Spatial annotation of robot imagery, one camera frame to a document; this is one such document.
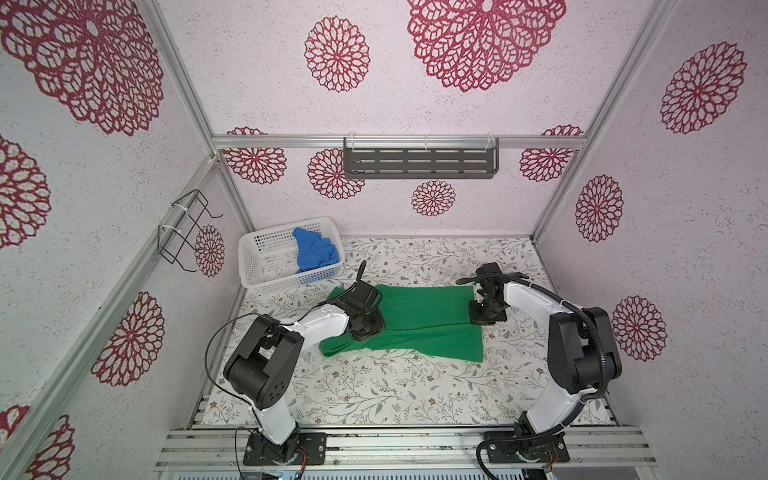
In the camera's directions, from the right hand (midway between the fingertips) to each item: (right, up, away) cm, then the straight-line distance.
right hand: (479, 317), depth 94 cm
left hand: (-31, -4, -1) cm, 31 cm away
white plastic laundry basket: (-74, +19, +19) cm, 79 cm away
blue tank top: (-55, +22, +14) cm, 61 cm away
